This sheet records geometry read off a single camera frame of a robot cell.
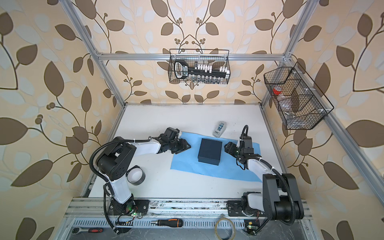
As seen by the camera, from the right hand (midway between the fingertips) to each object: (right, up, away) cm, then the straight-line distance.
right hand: (229, 149), depth 91 cm
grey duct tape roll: (-53, -13, -11) cm, 56 cm away
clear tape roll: (-8, -29, -21) cm, 37 cm away
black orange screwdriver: (-30, -29, -23) cm, 48 cm away
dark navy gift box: (-12, -1, -3) cm, 13 cm away
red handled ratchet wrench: (-76, -33, -23) cm, 86 cm away
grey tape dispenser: (-5, +12, +11) cm, 17 cm away
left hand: (-25, +2, +2) cm, 25 cm away
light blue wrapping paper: (-1, -10, -2) cm, 10 cm away
